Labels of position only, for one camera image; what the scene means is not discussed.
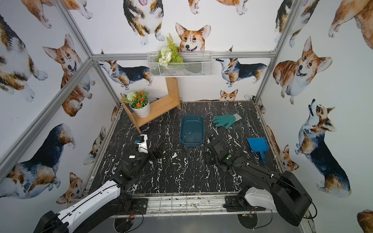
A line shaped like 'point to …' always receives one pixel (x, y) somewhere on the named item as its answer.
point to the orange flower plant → (138, 100)
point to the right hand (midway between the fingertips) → (210, 151)
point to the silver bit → (190, 132)
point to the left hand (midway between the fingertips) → (156, 138)
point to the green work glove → (228, 119)
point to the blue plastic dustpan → (259, 144)
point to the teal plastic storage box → (192, 130)
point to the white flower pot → (141, 112)
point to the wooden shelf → (160, 106)
